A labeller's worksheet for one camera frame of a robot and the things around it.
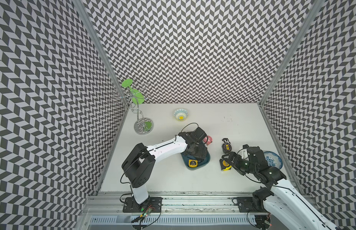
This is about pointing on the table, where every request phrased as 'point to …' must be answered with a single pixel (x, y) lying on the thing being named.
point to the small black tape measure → (226, 146)
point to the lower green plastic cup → (137, 96)
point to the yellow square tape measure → (193, 163)
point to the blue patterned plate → (273, 159)
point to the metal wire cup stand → (142, 126)
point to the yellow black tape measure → (224, 165)
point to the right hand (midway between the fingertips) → (226, 163)
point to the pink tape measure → (207, 140)
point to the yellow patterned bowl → (181, 114)
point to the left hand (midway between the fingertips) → (197, 155)
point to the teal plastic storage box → (201, 162)
